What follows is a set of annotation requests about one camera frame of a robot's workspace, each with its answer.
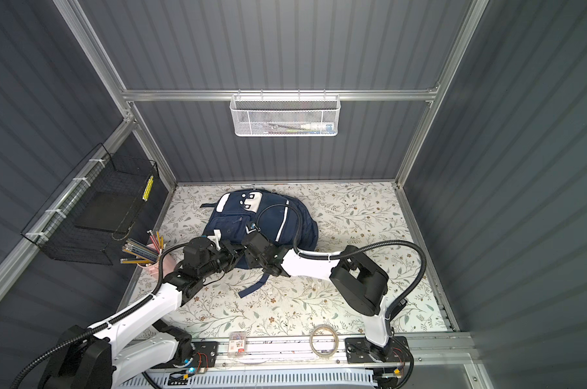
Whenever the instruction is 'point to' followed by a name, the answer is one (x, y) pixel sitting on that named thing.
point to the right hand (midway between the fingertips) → (253, 249)
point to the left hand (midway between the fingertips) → (249, 244)
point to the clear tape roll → (310, 340)
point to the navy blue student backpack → (285, 221)
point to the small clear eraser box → (237, 344)
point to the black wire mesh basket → (96, 205)
